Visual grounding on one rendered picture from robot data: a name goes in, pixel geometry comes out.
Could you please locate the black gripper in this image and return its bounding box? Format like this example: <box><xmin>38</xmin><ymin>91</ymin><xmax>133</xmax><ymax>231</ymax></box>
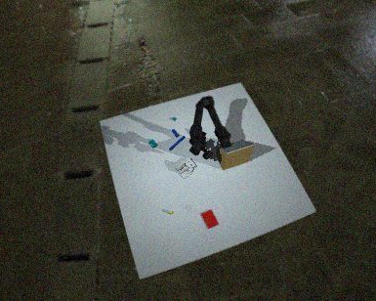
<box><xmin>189</xmin><ymin>139</ymin><xmax>213</xmax><ymax>159</ymax></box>

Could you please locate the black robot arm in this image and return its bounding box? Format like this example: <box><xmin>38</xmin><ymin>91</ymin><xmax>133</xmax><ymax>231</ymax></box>
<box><xmin>189</xmin><ymin>96</ymin><xmax>231</xmax><ymax>155</ymax></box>

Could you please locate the red rectangular block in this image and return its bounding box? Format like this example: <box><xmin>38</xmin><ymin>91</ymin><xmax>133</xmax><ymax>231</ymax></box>
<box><xmin>201</xmin><ymin>209</ymin><xmax>218</xmax><ymax>229</ymax></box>

